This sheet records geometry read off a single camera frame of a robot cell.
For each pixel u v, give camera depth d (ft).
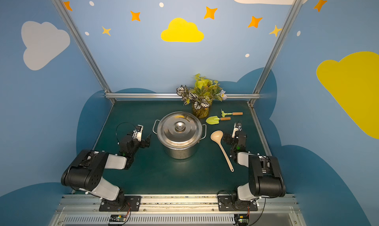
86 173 1.49
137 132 2.63
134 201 2.46
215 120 3.57
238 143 2.38
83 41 2.83
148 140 2.83
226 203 2.44
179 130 2.70
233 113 3.72
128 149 2.37
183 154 2.94
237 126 2.64
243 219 2.36
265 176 1.50
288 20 2.54
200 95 3.25
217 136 3.22
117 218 2.35
